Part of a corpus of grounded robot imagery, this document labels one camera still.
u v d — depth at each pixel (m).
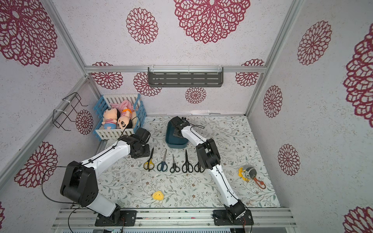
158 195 0.79
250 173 0.82
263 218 0.76
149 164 0.93
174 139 1.03
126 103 1.09
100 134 1.02
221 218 0.72
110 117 1.01
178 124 0.84
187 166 0.92
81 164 0.47
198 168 0.92
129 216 0.74
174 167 0.92
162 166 0.92
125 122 0.98
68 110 0.80
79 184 0.44
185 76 0.94
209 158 0.66
